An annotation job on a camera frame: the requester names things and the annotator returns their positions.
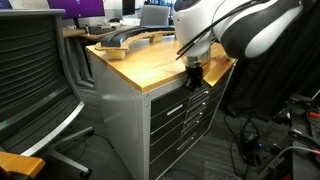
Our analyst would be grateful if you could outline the black curtain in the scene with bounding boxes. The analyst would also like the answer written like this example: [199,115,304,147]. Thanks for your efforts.
[219,0,320,119]

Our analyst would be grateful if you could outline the dark computer monitor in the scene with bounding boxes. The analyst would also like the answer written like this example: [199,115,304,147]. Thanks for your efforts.
[121,0,137,17]

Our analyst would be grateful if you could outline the metal tool drawer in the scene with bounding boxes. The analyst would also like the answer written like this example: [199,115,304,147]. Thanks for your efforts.
[150,68,234,118]

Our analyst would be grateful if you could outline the black equipment rack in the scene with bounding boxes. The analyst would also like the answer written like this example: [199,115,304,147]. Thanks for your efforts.
[256,92,320,180]

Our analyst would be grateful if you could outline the grey mesh office chair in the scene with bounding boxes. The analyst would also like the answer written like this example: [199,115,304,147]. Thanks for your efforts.
[0,8,95,178]

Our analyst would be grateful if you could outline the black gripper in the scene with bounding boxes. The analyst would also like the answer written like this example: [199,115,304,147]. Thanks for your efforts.
[184,64,205,92]

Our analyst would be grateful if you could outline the wooden office desk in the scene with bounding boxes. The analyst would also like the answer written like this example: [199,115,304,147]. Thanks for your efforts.
[62,22,144,88]

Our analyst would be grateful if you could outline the grey cabinet with wooden top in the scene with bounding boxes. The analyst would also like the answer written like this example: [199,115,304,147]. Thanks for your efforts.
[85,38,238,180]

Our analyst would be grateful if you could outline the curved wooden stand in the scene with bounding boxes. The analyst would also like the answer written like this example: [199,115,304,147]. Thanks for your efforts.
[94,30,176,61]

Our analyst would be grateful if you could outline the black power strip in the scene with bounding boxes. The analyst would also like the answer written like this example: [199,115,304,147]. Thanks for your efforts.
[244,132,269,159]

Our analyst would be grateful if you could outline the monitor with purple screen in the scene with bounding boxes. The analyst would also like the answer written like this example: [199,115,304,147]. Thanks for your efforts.
[46,0,106,28]

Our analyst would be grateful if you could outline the white cable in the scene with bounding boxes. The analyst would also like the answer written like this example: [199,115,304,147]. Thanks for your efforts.
[264,144,320,168]

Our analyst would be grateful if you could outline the black curved pad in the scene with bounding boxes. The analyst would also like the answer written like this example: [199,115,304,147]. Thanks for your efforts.
[99,25,176,48]

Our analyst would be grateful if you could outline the tangled black floor cables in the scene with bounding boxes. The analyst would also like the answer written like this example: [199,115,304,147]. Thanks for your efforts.
[222,112,268,179]

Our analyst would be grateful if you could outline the black keyboard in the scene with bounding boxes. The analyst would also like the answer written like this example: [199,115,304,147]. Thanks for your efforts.
[86,26,117,36]

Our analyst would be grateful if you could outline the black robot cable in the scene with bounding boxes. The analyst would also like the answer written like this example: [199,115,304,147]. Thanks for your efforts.
[175,0,278,61]
[175,0,268,57]

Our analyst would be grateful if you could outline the black cabinet drawer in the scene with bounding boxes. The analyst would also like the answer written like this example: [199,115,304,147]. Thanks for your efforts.
[149,87,231,150]
[149,103,224,180]
[150,78,233,135]
[149,95,228,165]

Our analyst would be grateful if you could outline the orange wooden armrest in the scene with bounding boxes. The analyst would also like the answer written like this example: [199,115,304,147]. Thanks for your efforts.
[0,151,46,180]

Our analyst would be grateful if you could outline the silver laptop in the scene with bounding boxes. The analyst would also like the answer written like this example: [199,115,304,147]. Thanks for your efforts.
[139,4,171,27]

